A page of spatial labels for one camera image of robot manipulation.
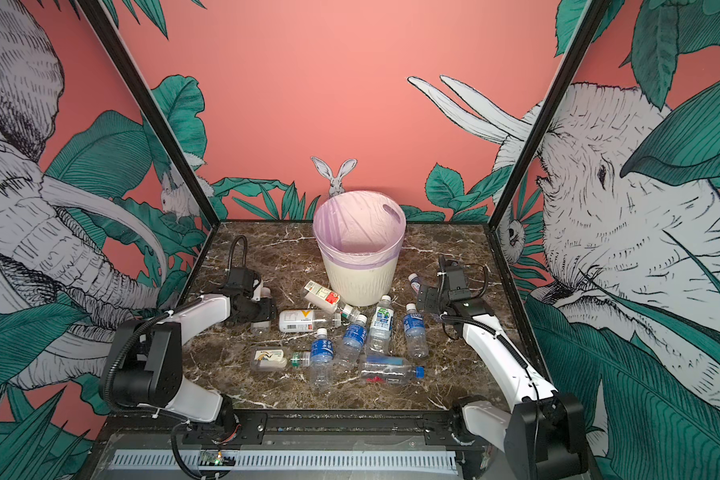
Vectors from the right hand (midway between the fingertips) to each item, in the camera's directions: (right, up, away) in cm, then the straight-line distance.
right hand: (432, 292), depth 85 cm
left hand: (-51, -6, +8) cm, 52 cm away
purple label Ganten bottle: (-3, +2, +14) cm, 15 cm away
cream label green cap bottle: (-43, -18, -5) cm, 47 cm away
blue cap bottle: (-12, -23, 0) cm, 26 cm away
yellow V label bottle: (-37, -9, +3) cm, 38 cm away
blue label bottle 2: (-23, -14, 0) cm, 27 cm away
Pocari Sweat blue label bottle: (-5, -12, +2) cm, 13 cm away
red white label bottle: (-31, -4, +7) cm, 32 cm away
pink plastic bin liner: (-22, +19, +16) cm, 33 cm away
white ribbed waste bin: (-21, -1, +19) cm, 29 cm away
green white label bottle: (-15, -11, +1) cm, 18 cm away
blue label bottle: (-31, -17, -4) cm, 36 cm away
